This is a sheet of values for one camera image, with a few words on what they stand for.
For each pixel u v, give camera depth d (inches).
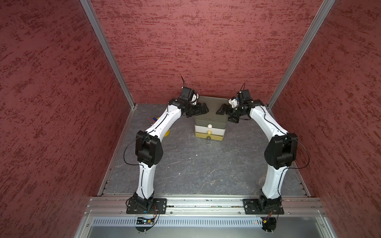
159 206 29.2
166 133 40.5
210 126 33.7
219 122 34.2
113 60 36.3
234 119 32.7
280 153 20.4
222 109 32.2
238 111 30.3
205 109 31.4
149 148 20.5
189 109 29.4
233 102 33.7
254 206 29.1
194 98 37.0
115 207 29.8
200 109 31.2
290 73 39.2
